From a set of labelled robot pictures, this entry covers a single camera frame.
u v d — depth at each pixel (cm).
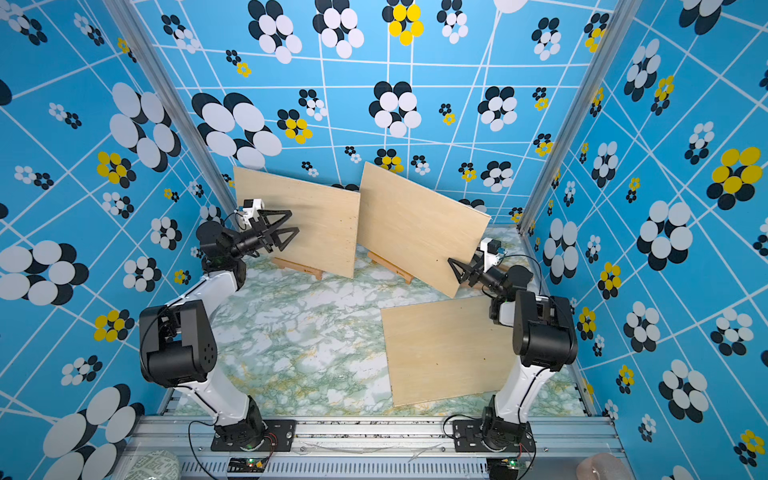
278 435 74
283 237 82
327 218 92
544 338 51
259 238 72
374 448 73
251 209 77
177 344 47
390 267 102
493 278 80
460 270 82
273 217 73
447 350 92
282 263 103
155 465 68
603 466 69
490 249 77
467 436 73
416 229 92
